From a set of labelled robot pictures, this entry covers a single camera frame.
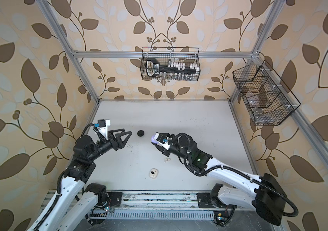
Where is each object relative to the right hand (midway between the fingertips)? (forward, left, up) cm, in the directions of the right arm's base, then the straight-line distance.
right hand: (156, 137), depth 70 cm
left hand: (+1, +14, +4) cm, 14 cm away
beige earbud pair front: (-1, -5, -25) cm, 25 cm away
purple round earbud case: (-2, +2, 0) cm, 3 cm away
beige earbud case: (-10, +3, -24) cm, 26 cm away
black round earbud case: (+17, +13, -22) cm, 31 cm away
